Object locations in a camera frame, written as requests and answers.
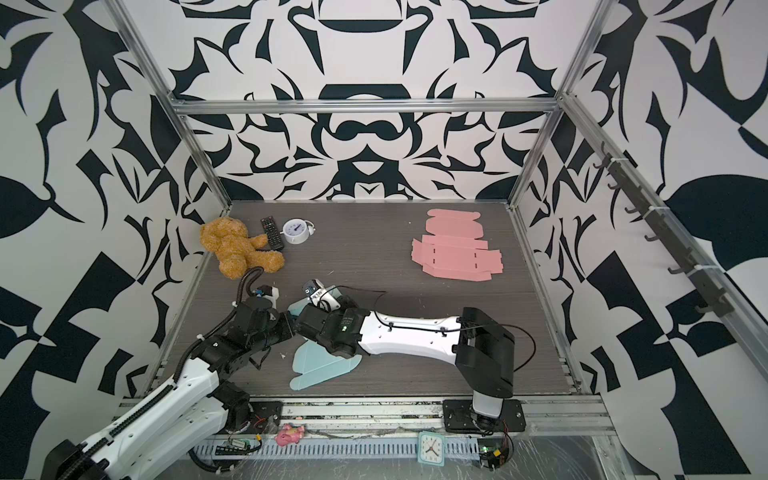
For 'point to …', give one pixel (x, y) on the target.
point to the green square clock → (431, 448)
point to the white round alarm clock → (297, 230)
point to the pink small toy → (289, 435)
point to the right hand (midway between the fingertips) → (337, 303)
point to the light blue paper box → (313, 361)
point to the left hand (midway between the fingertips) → (301, 314)
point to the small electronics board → (492, 451)
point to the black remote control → (275, 241)
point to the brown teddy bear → (235, 250)
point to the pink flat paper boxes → (455, 250)
